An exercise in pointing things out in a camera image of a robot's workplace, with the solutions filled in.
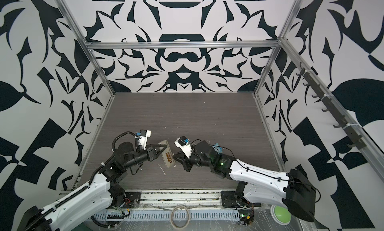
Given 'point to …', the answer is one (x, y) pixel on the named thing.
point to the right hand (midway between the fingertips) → (174, 156)
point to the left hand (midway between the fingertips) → (166, 144)
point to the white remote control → (167, 154)
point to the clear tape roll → (171, 219)
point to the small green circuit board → (245, 216)
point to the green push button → (280, 215)
